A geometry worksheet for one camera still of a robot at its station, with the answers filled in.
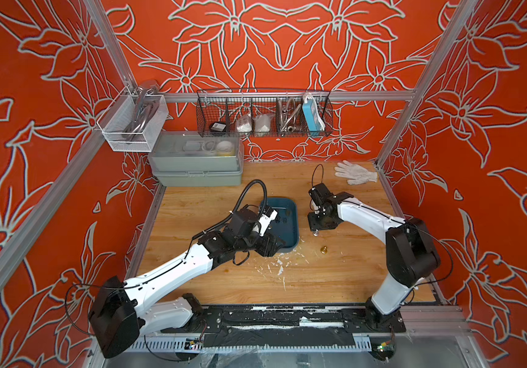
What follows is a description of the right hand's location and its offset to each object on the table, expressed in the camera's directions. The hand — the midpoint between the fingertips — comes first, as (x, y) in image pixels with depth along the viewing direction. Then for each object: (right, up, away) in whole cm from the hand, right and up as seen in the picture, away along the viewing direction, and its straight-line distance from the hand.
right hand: (311, 225), depth 90 cm
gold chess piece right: (+4, -10, -3) cm, 11 cm away
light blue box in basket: (0, +41, -1) cm, 41 cm away
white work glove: (+29, +23, +25) cm, 44 cm away
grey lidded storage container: (-47, +28, +9) cm, 56 cm away
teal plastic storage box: (-9, -1, +7) cm, 12 cm away
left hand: (-14, -1, -16) cm, 22 cm away
